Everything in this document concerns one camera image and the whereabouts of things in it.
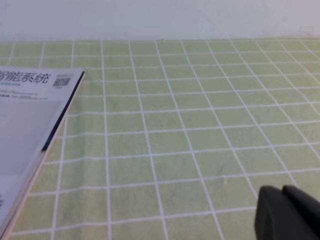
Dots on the green checkered tablecloth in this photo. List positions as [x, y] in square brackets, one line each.
[172, 139]

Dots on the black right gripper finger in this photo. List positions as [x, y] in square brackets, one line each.
[286, 214]

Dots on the white magazine book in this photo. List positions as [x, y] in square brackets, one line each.
[33, 103]

